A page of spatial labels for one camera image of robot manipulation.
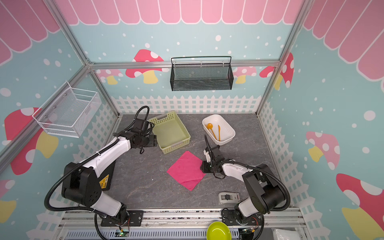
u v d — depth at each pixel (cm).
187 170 89
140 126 69
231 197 78
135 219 75
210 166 79
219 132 108
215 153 73
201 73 96
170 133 109
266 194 44
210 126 112
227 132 107
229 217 74
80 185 44
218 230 71
